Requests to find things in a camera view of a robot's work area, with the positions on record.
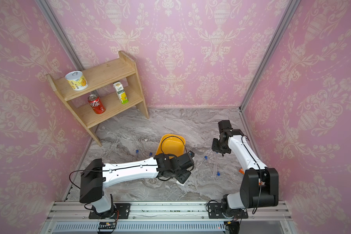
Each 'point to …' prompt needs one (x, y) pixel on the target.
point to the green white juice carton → (120, 90)
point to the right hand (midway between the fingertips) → (217, 148)
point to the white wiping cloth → (182, 184)
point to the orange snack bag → (241, 170)
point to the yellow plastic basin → (172, 145)
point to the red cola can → (96, 104)
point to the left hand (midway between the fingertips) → (185, 174)
